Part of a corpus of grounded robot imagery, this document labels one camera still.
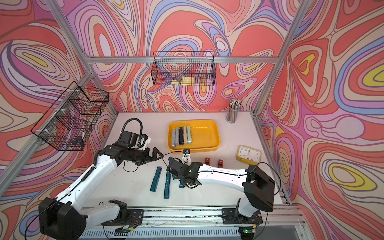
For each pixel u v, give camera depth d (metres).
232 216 0.73
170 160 0.93
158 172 0.86
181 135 1.02
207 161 0.91
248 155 0.93
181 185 0.82
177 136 1.02
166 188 0.80
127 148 0.61
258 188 0.42
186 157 0.70
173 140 1.01
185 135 1.02
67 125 0.73
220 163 0.90
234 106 1.01
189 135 1.02
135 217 0.72
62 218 0.38
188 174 0.56
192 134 1.03
